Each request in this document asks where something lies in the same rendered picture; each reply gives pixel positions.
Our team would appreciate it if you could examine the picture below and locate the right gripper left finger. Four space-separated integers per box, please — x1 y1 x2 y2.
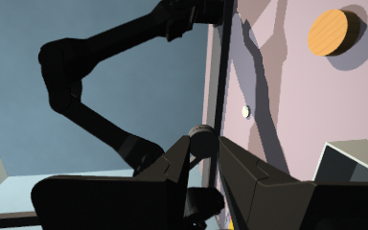
31 135 191 230

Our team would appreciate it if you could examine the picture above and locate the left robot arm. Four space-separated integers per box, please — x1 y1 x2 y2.
38 0 225 230

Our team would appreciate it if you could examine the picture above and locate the pale cream round disc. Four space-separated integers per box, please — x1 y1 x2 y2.
242 105 250 118

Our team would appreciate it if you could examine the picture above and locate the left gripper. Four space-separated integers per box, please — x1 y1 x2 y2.
182 224 233 230

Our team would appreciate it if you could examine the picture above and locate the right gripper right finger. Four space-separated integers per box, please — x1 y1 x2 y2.
217 136 368 230

